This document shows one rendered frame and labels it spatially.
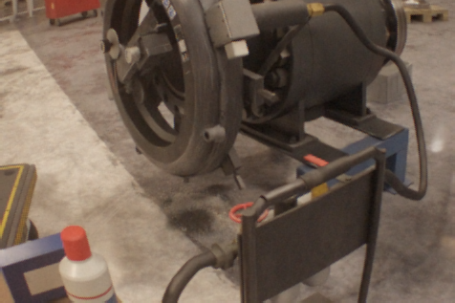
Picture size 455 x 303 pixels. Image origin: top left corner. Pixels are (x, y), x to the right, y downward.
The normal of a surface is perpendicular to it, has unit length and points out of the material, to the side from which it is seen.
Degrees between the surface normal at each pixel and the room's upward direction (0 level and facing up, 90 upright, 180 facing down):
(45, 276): 101
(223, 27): 90
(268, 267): 90
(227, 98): 96
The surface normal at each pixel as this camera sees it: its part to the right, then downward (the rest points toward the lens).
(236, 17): 0.49, -0.11
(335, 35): 0.54, 0.12
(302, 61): 0.56, 0.33
